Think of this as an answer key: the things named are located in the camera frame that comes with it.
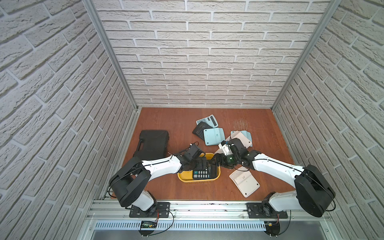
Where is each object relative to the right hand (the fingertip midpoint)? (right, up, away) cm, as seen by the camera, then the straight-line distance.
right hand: (215, 162), depth 83 cm
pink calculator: (+16, +15, +14) cm, 26 cm away
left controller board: (-35, -28, -11) cm, 46 cm away
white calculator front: (+16, -10, -2) cm, 19 cm away
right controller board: (+25, -27, -14) cm, 40 cm away
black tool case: (-38, +9, +8) cm, 40 cm away
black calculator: (-2, -5, 0) cm, 6 cm away
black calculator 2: (-9, +17, +19) cm, 27 cm away
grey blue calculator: (-1, +25, +26) cm, 36 cm away
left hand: (-10, +1, +5) cm, 11 cm away
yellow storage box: (-16, -8, +1) cm, 18 cm away
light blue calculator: (+1, +13, +16) cm, 21 cm away
